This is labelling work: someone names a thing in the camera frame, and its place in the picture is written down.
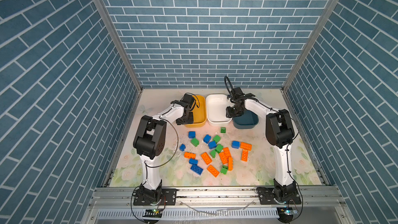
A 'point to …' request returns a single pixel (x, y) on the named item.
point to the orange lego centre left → (207, 158)
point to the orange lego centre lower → (223, 157)
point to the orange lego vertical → (244, 154)
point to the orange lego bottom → (213, 170)
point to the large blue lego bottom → (196, 169)
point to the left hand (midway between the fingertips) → (188, 121)
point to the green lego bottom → (224, 169)
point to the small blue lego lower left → (193, 161)
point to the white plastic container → (216, 105)
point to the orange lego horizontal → (245, 145)
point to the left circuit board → (153, 213)
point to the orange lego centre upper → (227, 152)
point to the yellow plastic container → (199, 112)
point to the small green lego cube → (223, 129)
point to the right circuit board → (286, 213)
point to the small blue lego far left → (182, 147)
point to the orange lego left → (189, 155)
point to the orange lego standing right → (230, 164)
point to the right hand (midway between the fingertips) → (228, 113)
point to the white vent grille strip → (192, 213)
